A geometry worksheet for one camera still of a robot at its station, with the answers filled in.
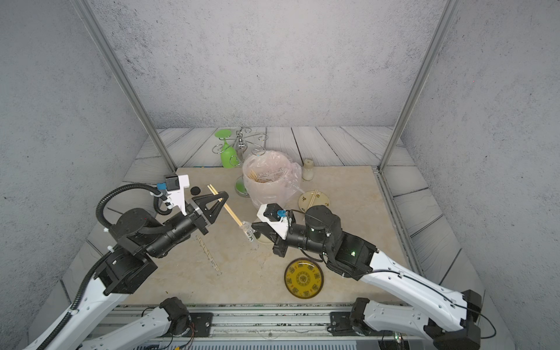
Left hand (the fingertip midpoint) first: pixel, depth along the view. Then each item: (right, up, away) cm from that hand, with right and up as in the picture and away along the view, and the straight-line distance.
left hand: (228, 197), depth 53 cm
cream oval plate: (+27, -4, +52) cm, 59 cm away
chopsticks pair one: (-18, -25, +36) cm, 48 cm away
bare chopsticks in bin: (-1, +7, +44) cm, 44 cm away
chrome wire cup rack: (-5, +20, +38) cm, 44 cm away
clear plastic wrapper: (+4, -9, +5) cm, 11 cm away
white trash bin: (+7, +6, +43) cm, 44 cm away
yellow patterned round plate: (+20, -32, +30) cm, 48 cm away
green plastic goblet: (-13, +16, +53) cm, 57 cm away
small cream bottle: (+25, +9, +57) cm, 63 cm away
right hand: (+6, -7, +3) cm, 10 cm away
